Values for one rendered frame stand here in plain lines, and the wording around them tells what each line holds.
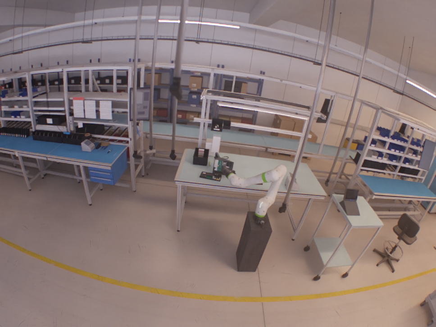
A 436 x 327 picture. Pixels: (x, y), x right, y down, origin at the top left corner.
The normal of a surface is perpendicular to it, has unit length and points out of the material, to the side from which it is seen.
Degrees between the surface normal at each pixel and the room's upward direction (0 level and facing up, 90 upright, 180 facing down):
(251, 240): 90
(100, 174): 90
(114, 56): 90
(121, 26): 90
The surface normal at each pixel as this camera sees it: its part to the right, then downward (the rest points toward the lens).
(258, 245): 0.02, 0.47
